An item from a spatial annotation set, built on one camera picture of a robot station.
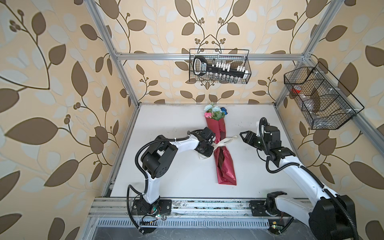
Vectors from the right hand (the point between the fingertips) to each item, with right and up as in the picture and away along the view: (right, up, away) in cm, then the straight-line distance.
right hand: (244, 136), depth 83 cm
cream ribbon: (-13, -7, +11) cm, 19 cm away
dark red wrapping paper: (-10, -20, +1) cm, 22 cm away
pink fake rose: (-19, +13, +24) cm, 33 cm away
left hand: (-17, -11, +10) cm, 23 cm away
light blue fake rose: (-17, +18, +26) cm, 36 cm away
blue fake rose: (-6, +16, +28) cm, 33 cm away
